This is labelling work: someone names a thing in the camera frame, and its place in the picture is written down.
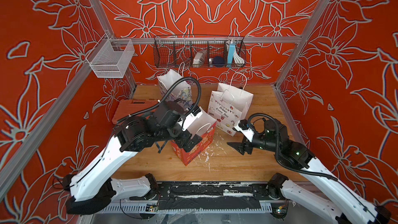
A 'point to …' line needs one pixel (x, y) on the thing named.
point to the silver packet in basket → (199, 58)
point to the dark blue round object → (218, 61)
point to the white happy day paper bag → (229, 103)
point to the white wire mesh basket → (110, 58)
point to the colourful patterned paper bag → (182, 92)
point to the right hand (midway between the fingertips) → (229, 136)
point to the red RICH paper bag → (205, 128)
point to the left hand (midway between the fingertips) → (194, 128)
